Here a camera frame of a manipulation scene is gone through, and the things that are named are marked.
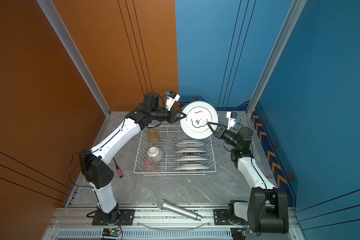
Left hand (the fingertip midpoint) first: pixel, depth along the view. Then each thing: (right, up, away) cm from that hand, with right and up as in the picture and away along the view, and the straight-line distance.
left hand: (186, 114), depth 74 cm
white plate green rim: (+6, 0, 0) cm, 6 cm away
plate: (+3, -17, +20) cm, 26 cm away
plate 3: (+3, -22, +2) cm, 23 cm away
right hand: (+11, -5, +1) cm, 12 cm away
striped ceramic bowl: (-19, -22, +15) cm, 33 cm away
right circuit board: (+25, -57, -4) cm, 62 cm away
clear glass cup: (-10, -18, +14) cm, 25 cm away
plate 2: (+3, -20, +12) cm, 24 cm away
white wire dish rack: (-11, -29, +15) cm, 35 cm away
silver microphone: (-12, -45, 0) cm, 46 cm away
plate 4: (+3, -26, 0) cm, 26 cm away
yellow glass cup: (-21, -15, +20) cm, 32 cm away
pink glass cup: (-20, -28, +6) cm, 35 cm away
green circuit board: (-36, -57, -4) cm, 67 cm away
